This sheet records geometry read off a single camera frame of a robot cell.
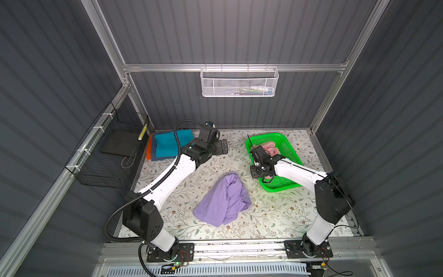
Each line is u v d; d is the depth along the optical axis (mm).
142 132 813
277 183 947
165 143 1057
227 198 824
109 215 395
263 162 705
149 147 1075
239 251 753
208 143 600
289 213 846
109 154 727
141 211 417
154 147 1020
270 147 1033
